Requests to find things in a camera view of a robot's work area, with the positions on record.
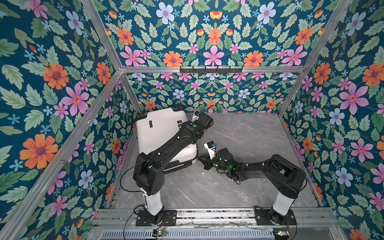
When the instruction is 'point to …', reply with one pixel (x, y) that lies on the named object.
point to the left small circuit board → (157, 233)
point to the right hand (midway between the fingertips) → (198, 156)
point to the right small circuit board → (281, 233)
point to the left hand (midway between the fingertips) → (193, 131)
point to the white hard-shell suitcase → (157, 128)
